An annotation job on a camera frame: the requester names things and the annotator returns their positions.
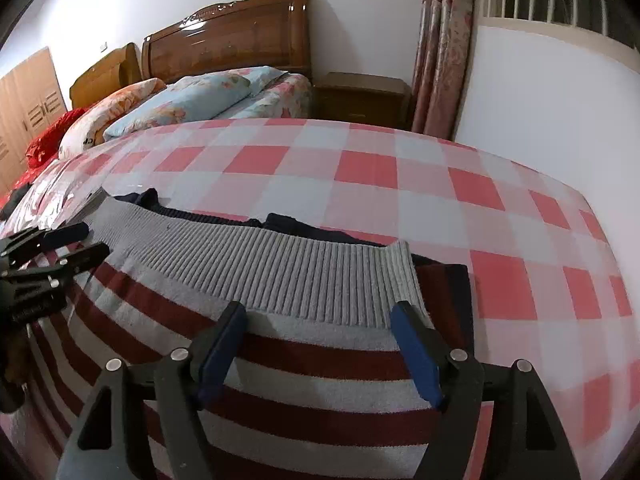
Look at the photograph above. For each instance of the pink floral pillow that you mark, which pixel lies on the pink floral pillow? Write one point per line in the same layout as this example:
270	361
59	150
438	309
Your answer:
100	115

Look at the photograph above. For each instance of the wooden nightstand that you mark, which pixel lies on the wooden nightstand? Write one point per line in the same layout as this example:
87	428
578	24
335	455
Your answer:
360	100

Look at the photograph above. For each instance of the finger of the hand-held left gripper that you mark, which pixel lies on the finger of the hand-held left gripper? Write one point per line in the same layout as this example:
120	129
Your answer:
65	235
85	257

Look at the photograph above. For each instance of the pink floral curtain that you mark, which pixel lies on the pink floral curtain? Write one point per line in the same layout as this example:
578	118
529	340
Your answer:
442	60

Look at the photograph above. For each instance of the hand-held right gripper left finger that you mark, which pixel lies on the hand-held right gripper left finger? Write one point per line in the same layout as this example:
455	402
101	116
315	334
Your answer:
220	345

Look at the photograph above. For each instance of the pink checked bed sheet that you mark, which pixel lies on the pink checked bed sheet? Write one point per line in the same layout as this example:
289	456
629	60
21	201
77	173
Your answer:
400	185

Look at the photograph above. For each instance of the large wooden headboard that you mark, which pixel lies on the large wooden headboard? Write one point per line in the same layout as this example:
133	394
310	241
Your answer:
225	35

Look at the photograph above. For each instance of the red folded quilt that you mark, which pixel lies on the red folded quilt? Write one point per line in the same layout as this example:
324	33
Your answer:
50	140

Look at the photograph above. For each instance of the dark cloth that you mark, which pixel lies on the dark cloth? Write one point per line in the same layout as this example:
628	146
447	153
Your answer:
15	198

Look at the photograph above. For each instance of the wooden wardrobe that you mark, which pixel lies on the wooden wardrobe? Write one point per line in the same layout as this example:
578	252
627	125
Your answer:
25	100

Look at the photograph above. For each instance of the small wooden headboard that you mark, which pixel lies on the small wooden headboard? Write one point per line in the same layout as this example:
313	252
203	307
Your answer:
105	77

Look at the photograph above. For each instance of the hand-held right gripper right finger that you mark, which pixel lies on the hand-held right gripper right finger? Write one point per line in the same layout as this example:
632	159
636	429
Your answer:
415	355

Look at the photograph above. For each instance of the blue floral pillow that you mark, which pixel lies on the blue floral pillow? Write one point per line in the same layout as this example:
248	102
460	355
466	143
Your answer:
185	100

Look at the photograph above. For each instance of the red grey striped sweater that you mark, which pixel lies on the red grey striped sweater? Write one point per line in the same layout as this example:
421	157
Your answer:
300	360

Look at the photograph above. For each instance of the beige window grille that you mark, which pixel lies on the beige window grille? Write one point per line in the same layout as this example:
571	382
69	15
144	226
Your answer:
525	24

